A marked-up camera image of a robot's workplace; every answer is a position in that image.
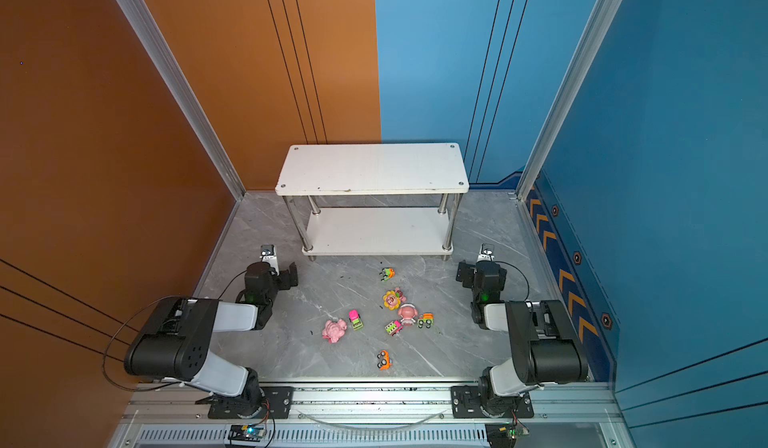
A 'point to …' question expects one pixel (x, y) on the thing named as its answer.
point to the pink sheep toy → (334, 330)
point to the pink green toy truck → (355, 319)
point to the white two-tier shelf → (375, 199)
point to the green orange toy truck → (387, 273)
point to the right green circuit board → (504, 435)
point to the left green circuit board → (246, 432)
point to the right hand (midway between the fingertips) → (477, 263)
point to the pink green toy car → (394, 327)
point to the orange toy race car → (384, 360)
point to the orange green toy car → (425, 320)
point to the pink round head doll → (408, 312)
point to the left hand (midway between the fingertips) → (279, 262)
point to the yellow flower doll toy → (393, 299)
